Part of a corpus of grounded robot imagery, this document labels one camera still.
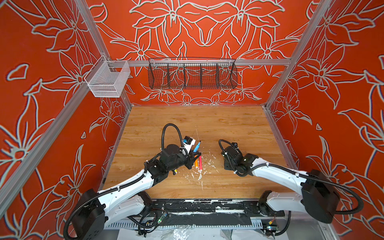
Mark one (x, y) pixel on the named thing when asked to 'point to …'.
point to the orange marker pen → (196, 163)
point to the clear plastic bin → (107, 78)
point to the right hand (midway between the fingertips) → (225, 162)
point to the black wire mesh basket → (192, 73)
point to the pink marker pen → (200, 162)
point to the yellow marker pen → (176, 171)
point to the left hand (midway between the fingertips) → (199, 152)
